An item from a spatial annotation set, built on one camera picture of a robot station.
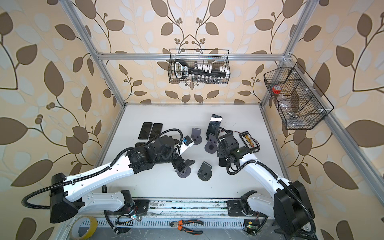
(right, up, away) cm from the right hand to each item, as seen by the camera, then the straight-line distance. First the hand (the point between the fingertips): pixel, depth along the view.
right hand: (224, 150), depth 86 cm
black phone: (-53, +9, +16) cm, 56 cm away
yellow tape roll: (-71, -33, -20) cm, 81 cm away
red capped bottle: (+31, +36, 0) cm, 47 cm away
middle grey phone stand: (-7, 0, +10) cm, 12 cm away
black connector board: (+18, +4, +12) cm, 22 cm away
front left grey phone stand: (-23, -12, -5) cm, 27 cm away
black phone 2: (-45, +10, +19) cm, 51 cm away
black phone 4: (-54, +2, +8) cm, 54 cm away
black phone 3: (-2, -6, -6) cm, 8 cm away
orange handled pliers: (-25, -32, -17) cm, 44 cm away
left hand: (-21, +3, -16) cm, 26 cm away
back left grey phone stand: (-17, +7, +13) cm, 22 cm away
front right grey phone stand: (-12, -11, -6) cm, 17 cm away
